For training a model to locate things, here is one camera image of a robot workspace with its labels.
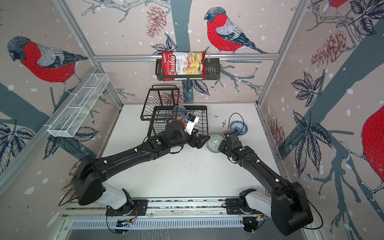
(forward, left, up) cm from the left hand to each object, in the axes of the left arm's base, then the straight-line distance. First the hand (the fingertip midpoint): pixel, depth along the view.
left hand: (204, 134), depth 72 cm
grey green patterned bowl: (+6, -7, -18) cm, 21 cm away
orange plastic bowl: (+2, +12, +8) cm, 14 cm away
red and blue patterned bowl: (-1, -9, +2) cm, 9 cm away
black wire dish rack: (+38, +31, -15) cm, 51 cm away
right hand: (+2, -10, -17) cm, 20 cm away
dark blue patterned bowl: (+36, +17, -20) cm, 44 cm away
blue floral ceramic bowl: (+21, -26, -22) cm, 40 cm away
